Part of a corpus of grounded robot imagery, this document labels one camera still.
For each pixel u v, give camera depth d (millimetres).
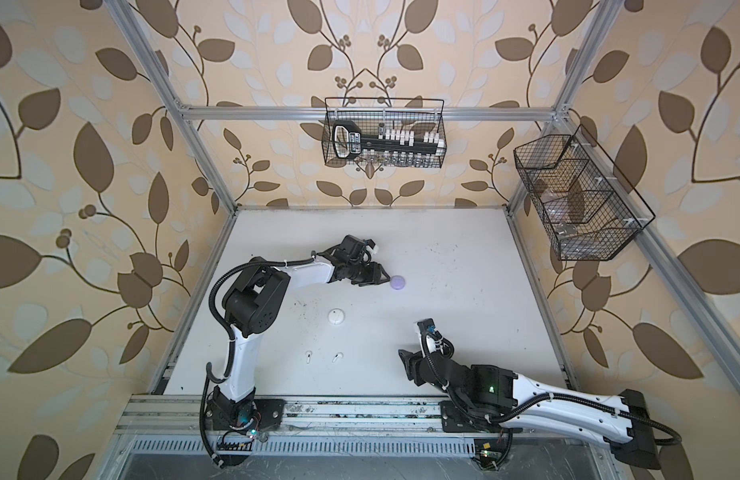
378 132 806
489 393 539
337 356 841
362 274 871
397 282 996
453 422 734
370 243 953
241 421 682
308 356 836
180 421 751
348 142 840
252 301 551
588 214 737
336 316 909
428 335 666
